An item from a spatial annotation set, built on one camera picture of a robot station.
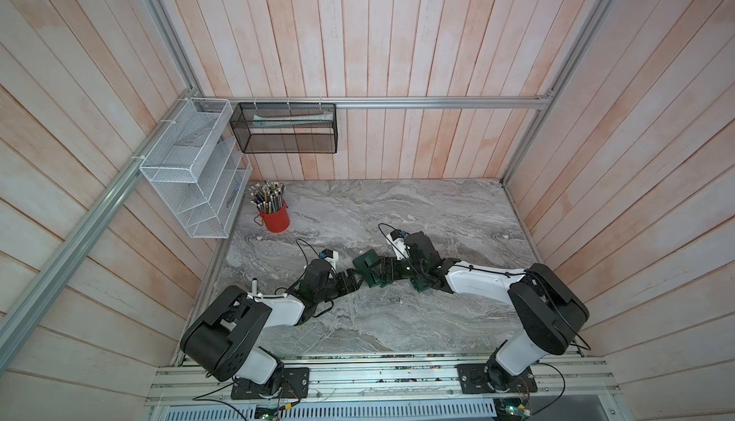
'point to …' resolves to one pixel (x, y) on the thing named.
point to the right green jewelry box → (367, 264)
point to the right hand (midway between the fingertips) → (375, 268)
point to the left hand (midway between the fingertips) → (358, 284)
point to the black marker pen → (254, 286)
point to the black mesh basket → (286, 127)
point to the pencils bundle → (267, 196)
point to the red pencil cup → (277, 221)
